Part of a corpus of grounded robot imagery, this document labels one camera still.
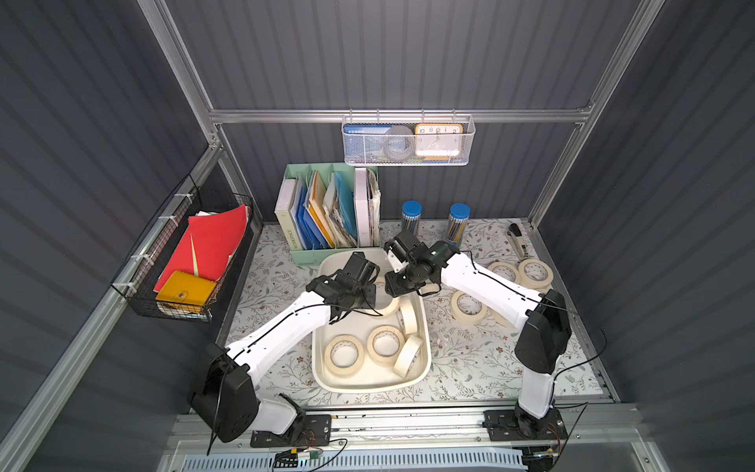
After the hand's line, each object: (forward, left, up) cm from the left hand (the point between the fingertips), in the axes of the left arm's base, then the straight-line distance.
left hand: (365, 292), depth 82 cm
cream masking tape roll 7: (-4, -13, -5) cm, 14 cm away
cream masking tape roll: (+17, -61, -15) cm, 65 cm away
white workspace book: (+22, +25, +10) cm, 35 cm away
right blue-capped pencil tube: (+29, -31, +2) cm, 42 cm away
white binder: (+39, +2, +11) cm, 40 cm away
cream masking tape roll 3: (-5, -8, 0) cm, 9 cm away
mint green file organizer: (+27, +13, +8) cm, 31 cm away
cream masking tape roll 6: (-16, -11, -5) cm, 20 cm away
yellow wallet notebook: (-7, +40, +14) cm, 43 cm away
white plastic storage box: (-18, -1, -16) cm, 24 cm away
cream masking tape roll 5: (-12, +6, -15) cm, 20 cm away
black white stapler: (+33, -56, -11) cm, 66 cm away
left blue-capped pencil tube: (+29, -15, +2) cm, 33 cm away
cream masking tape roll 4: (-10, -5, -14) cm, 18 cm away
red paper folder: (+2, +37, +18) cm, 41 cm away
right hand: (+2, -9, +1) cm, 9 cm away
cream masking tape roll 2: (+17, -49, -14) cm, 54 cm away
